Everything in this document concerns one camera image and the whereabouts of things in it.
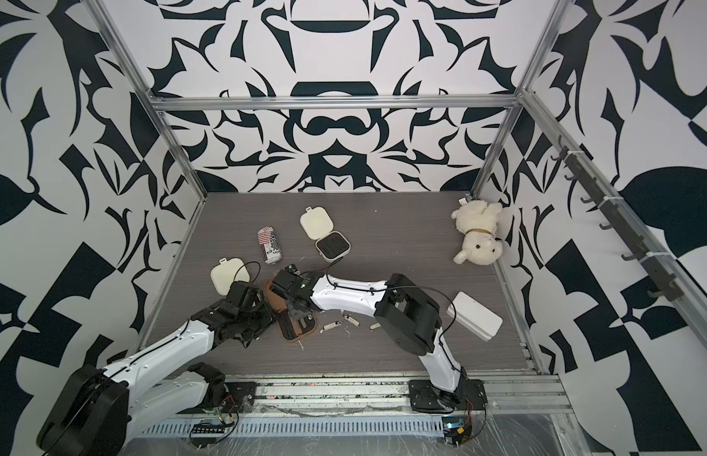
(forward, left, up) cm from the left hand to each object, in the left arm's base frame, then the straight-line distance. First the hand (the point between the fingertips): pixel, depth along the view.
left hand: (276, 312), depth 87 cm
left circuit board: (-28, +14, -5) cm, 32 cm away
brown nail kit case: (-5, -5, -1) cm, 7 cm away
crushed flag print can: (+21, +4, +2) cm, 22 cm away
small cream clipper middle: (-3, -23, -1) cm, 24 cm away
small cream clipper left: (-4, -16, -2) cm, 17 cm away
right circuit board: (-31, -47, -3) cm, 56 cm away
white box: (-5, -58, +3) cm, 59 cm away
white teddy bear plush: (+28, -68, +7) cm, 74 cm away
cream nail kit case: (+32, -11, +3) cm, 34 cm away
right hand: (+2, -7, +2) cm, 8 cm away
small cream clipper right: (-5, -30, -2) cm, 30 cm away
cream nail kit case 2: (+15, +18, 0) cm, 23 cm away
